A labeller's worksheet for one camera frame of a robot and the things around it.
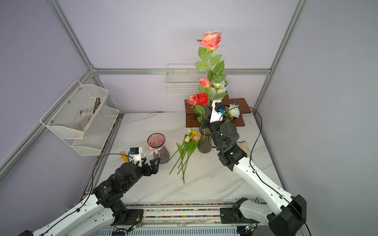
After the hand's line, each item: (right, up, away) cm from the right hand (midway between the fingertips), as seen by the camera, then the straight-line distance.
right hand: (206, 107), depth 66 cm
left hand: (-27, -27, +10) cm, 40 cm away
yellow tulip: (-6, -13, +41) cm, 44 cm away
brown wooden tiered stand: (+30, +7, +39) cm, 50 cm away
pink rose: (-3, +1, +12) cm, 13 cm away
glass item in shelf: (-65, -4, +11) cm, 66 cm away
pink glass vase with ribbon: (-28, -18, +18) cm, 38 cm away
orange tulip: (-12, -32, +27) cm, 44 cm away
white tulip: (-11, -18, +34) cm, 40 cm away
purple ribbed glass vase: (+1, -19, +26) cm, 32 cm away
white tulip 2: (-9, -11, +41) cm, 44 cm away
